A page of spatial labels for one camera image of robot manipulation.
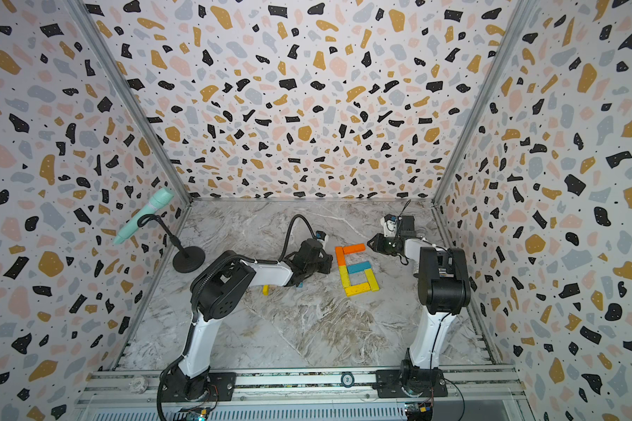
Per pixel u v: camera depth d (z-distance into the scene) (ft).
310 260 2.64
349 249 3.46
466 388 2.49
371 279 3.15
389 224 3.11
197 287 1.85
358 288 3.03
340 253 3.39
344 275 3.20
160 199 2.50
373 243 3.21
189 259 3.25
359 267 3.28
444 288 1.76
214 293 1.77
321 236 3.00
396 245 2.60
